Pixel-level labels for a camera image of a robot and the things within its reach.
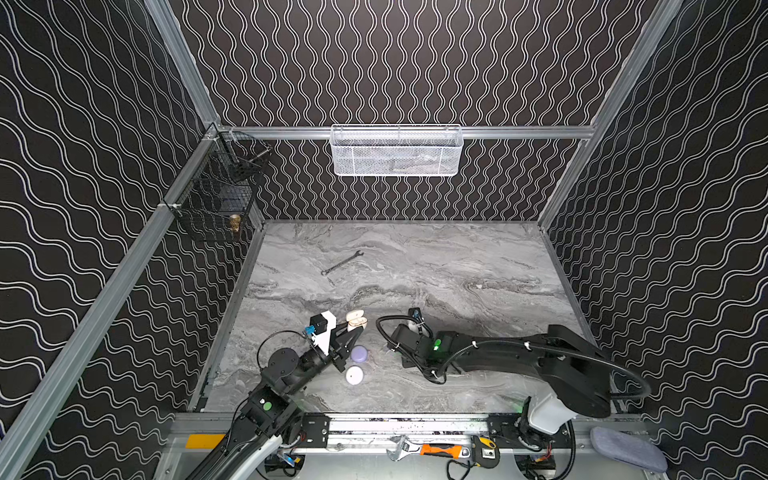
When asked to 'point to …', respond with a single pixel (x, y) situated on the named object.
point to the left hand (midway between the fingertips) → (364, 329)
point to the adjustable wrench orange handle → (402, 446)
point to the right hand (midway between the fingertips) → (411, 350)
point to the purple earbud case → (359, 353)
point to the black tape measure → (485, 452)
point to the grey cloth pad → (629, 449)
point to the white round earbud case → (354, 375)
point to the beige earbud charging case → (356, 319)
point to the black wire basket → (213, 200)
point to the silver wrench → (356, 254)
